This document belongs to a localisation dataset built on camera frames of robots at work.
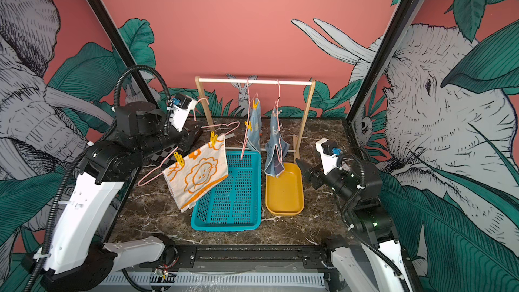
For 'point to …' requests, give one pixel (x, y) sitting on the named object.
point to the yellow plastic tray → (284, 194)
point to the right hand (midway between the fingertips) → (304, 151)
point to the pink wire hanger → (154, 178)
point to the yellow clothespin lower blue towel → (249, 126)
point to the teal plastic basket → (235, 204)
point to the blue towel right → (276, 149)
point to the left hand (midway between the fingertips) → (199, 119)
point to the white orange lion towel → (201, 169)
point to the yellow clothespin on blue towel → (255, 105)
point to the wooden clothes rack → (297, 142)
